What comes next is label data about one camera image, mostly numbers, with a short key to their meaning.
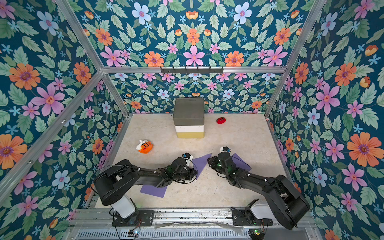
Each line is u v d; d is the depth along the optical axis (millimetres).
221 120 1133
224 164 677
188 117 1189
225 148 826
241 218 734
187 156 822
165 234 703
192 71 940
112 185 458
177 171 719
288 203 436
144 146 951
